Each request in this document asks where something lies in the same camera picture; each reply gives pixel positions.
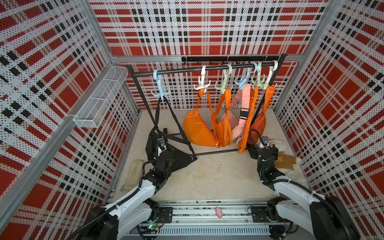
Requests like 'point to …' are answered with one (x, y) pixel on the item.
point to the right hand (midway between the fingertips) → (265, 144)
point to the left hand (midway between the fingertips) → (162, 147)
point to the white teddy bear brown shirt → (286, 162)
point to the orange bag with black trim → (222, 120)
